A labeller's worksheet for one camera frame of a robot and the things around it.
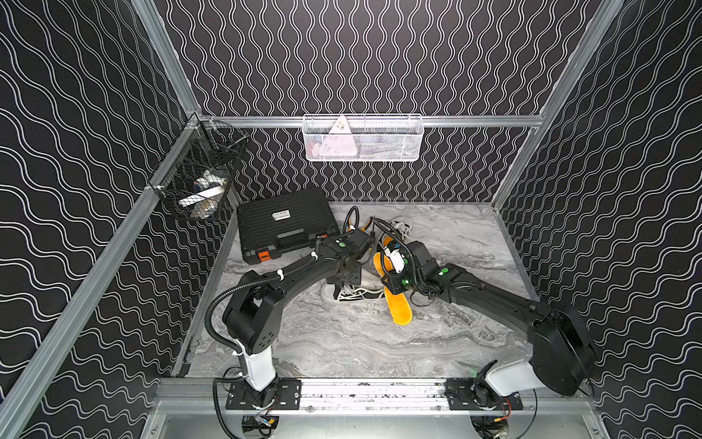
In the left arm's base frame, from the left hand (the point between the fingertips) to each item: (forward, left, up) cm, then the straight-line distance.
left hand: (348, 274), depth 88 cm
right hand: (-1, -12, +2) cm, 12 cm away
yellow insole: (-9, -16, 0) cm, 18 cm away
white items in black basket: (+8, +42, +21) cm, 47 cm away
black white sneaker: (+23, -18, -2) cm, 29 cm away
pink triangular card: (+35, +6, +26) cm, 44 cm away
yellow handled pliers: (+2, -1, +21) cm, 21 cm away
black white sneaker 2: (-3, -7, -3) cm, 8 cm away
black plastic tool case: (+22, +26, -3) cm, 34 cm away
